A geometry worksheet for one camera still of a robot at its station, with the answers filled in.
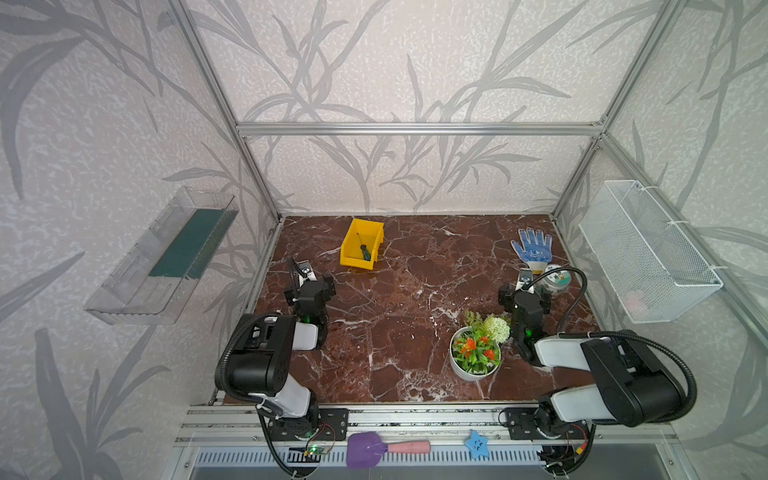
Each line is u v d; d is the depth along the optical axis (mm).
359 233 1127
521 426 728
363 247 1087
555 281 918
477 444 704
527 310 688
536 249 1087
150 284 640
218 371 449
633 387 435
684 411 424
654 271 629
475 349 683
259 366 441
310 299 698
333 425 733
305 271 787
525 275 770
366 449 697
